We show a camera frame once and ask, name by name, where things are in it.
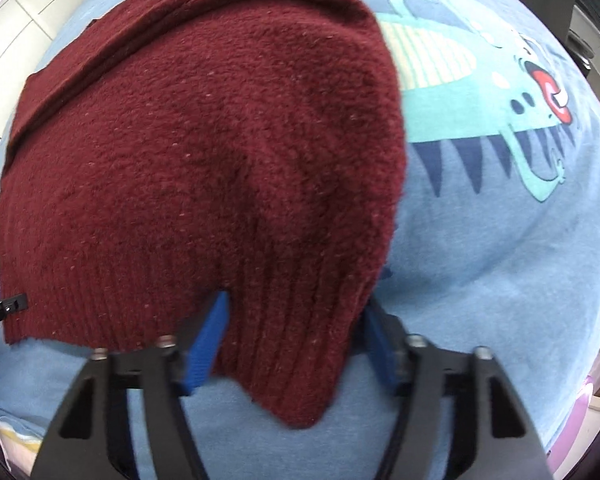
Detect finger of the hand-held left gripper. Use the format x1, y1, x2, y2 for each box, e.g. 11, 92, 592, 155
0, 292, 29, 333

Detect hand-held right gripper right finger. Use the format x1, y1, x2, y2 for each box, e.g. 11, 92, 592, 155
362, 297, 551, 480

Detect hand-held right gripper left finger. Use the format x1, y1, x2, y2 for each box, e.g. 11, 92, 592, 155
30, 290, 231, 480

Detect dark red knit sweater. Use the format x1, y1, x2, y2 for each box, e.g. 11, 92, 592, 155
0, 0, 408, 431

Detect blue dinosaur print bed sheet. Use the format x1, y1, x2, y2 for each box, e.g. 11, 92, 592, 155
0, 0, 600, 480

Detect purple cloth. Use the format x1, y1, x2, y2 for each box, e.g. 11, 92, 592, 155
547, 375, 598, 468

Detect white wardrobe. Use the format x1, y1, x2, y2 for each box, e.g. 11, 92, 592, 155
0, 0, 103, 146

